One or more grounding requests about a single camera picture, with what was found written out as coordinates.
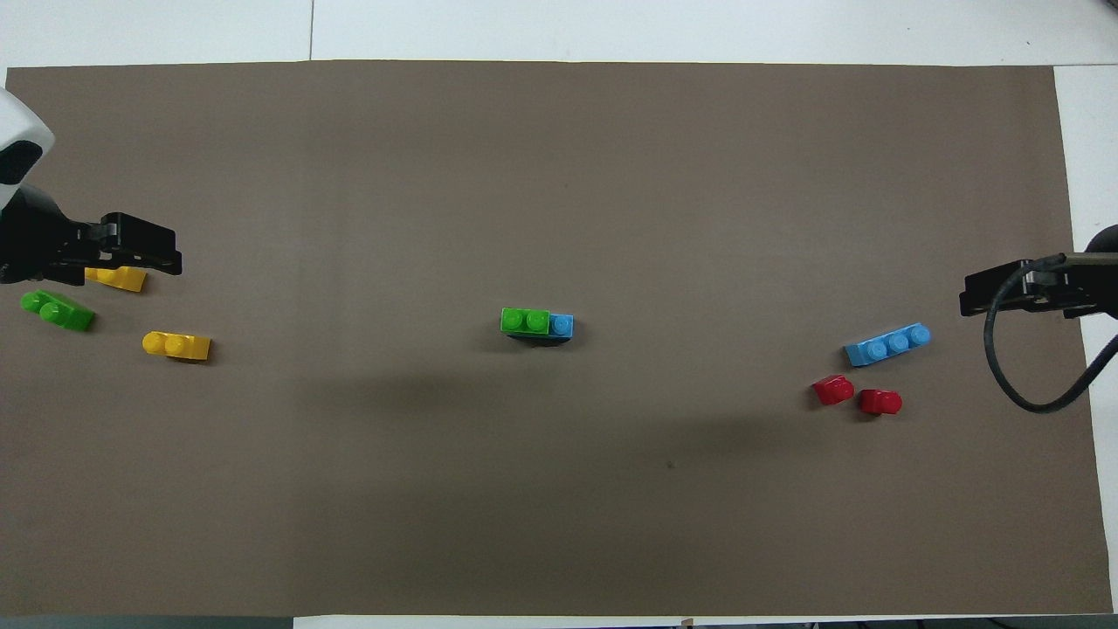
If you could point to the green two-stud toy brick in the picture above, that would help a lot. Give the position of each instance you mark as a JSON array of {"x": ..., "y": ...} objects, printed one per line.
[
  {"x": 525, "y": 321},
  {"x": 59, "y": 313}
]

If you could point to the brown paper table mat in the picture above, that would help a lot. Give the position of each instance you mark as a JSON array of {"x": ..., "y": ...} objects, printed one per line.
[{"x": 559, "y": 175}]

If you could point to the blue three-stud toy brick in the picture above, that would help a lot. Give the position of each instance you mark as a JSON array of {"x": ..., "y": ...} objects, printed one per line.
[
  {"x": 563, "y": 326},
  {"x": 886, "y": 346}
]

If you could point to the yellow two-stud toy brick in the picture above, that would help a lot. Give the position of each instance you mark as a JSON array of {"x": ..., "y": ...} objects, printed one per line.
[
  {"x": 179, "y": 347},
  {"x": 127, "y": 280}
]

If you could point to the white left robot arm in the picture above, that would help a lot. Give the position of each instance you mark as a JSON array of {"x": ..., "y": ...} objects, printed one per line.
[{"x": 17, "y": 118}]

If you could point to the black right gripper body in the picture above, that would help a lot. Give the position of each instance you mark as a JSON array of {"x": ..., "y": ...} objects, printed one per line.
[{"x": 1102, "y": 271}]

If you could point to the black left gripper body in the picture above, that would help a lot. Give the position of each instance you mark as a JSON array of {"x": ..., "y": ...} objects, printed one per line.
[{"x": 39, "y": 245}]

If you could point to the red one-stud toy brick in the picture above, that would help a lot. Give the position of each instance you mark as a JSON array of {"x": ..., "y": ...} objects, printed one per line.
[
  {"x": 880, "y": 403},
  {"x": 834, "y": 390}
]

